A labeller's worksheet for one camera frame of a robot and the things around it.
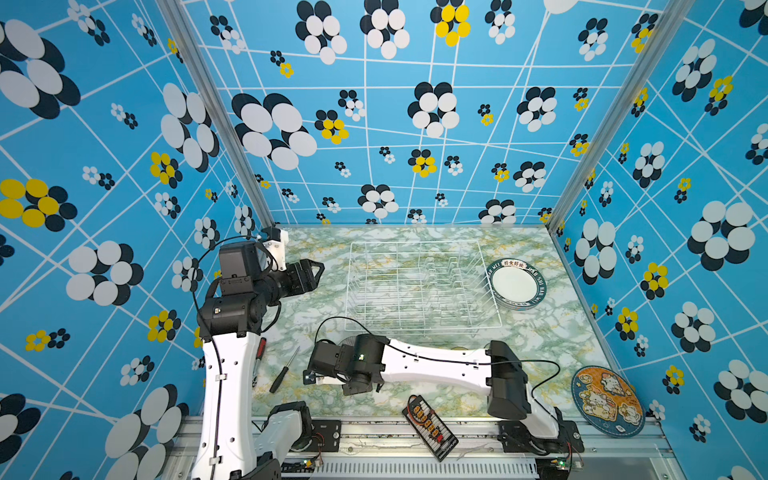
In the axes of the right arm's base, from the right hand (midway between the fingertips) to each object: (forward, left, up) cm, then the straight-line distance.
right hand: (352, 363), depth 75 cm
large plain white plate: (+30, -51, -8) cm, 60 cm away
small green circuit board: (-21, +12, -11) cm, 26 cm away
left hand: (+14, +8, +22) cm, 28 cm away
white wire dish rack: (+30, -19, -9) cm, 37 cm away
